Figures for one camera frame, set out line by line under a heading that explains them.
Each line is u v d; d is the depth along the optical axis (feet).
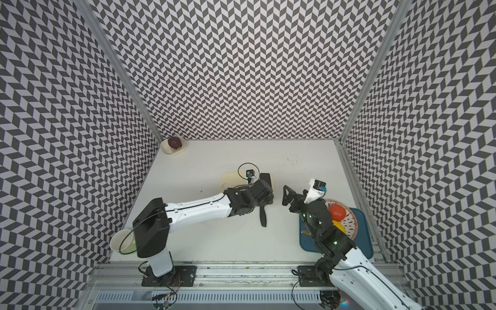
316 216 1.71
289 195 2.18
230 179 3.20
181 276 2.37
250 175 2.42
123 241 1.37
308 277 2.38
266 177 3.34
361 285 1.56
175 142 3.74
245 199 2.03
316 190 2.08
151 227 1.46
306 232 2.77
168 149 3.79
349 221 2.75
